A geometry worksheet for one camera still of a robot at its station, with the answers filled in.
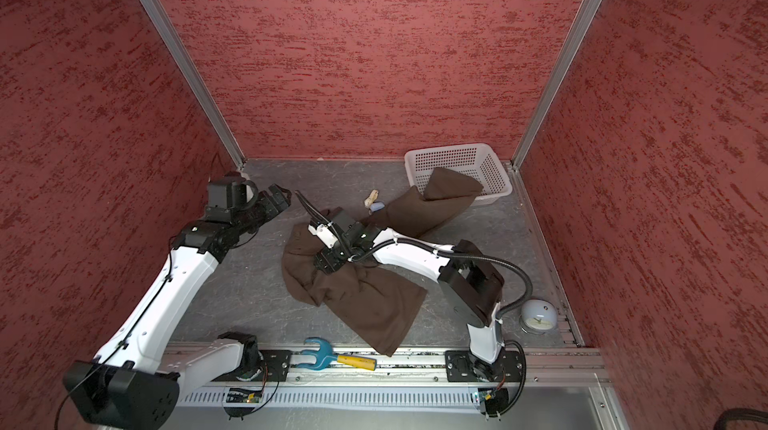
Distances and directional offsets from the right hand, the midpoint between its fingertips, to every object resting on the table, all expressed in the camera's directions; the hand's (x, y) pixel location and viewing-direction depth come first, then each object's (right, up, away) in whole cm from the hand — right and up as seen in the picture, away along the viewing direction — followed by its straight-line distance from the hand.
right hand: (325, 261), depth 82 cm
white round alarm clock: (+57, -13, -7) cm, 59 cm away
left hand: (-11, +16, -5) cm, 20 cm away
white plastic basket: (+53, +32, +34) cm, 71 cm away
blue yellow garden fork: (+2, -22, -8) cm, 24 cm away
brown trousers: (+12, -12, +3) cm, 17 cm away
